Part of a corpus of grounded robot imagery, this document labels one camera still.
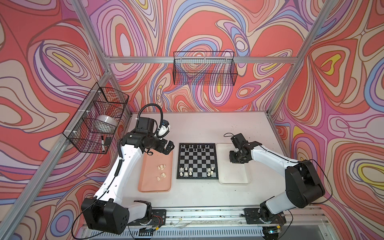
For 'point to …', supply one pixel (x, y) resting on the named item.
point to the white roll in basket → (105, 123)
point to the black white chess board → (197, 161)
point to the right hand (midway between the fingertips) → (235, 162)
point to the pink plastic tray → (155, 174)
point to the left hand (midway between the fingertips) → (166, 141)
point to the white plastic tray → (229, 173)
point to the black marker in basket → (103, 144)
